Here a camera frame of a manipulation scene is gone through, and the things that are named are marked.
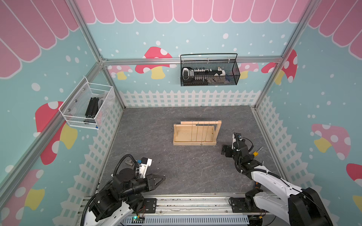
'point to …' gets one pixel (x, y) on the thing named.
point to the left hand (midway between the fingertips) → (165, 182)
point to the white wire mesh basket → (87, 105)
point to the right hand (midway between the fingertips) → (228, 144)
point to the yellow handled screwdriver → (256, 153)
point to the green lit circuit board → (136, 219)
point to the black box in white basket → (92, 109)
